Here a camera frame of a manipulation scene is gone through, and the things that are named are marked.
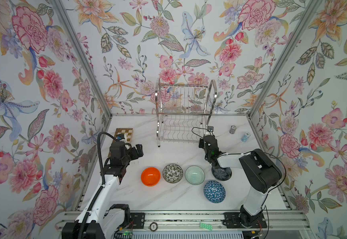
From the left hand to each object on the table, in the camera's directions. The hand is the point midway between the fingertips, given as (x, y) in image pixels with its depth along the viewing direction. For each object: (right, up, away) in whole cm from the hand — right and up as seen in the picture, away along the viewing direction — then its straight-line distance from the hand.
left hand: (138, 145), depth 83 cm
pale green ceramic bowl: (+32, -18, +4) cm, 37 cm away
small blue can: (+69, +4, +18) cm, 71 cm away
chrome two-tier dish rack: (+28, +24, +43) cm, 57 cm away
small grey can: (+62, +9, +24) cm, 68 cm away
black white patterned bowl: (+19, -17, +6) cm, 26 cm away
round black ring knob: (+10, -38, -11) cm, 41 cm away
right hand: (+40, +7, +14) cm, 43 cm away
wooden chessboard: (-13, +7, +24) cm, 28 cm away
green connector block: (+35, -37, -12) cm, 53 cm away
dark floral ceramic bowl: (+49, -17, +5) cm, 52 cm away
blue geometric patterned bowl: (+42, -25, -1) cm, 49 cm away
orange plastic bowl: (+7, -18, +1) cm, 19 cm away
